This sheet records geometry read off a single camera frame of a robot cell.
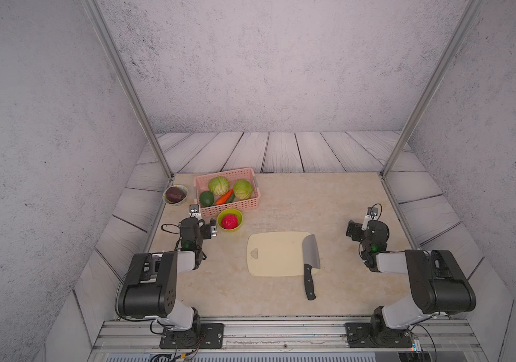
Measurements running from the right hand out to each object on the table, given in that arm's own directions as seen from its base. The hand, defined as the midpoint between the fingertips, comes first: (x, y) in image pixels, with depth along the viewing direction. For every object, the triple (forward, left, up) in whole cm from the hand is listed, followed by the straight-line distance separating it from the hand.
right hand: (365, 220), depth 94 cm
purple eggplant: (+14, +83, +1) cm, 84 cm away
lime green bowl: (+6, +57, -2) cm, 57 cm away
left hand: (0, +67, +2) cm, 67 cm away
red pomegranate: (0, +56, -1) cm, 56 cm away
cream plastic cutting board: (-12, +37, -6) cm, 39 cm away
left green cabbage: (+19, +63, +1) cm, 66 cm away
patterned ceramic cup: (+18, +80, -1) cm, 82 cm away
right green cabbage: (+16, +52, +2) cm, 54 cm away
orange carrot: (+15, +61, -3) cm, 63 cm away
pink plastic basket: (+24, +74, -2) cm, 78 cm away
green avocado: (+13, +69, -1) cm, 70 cm away
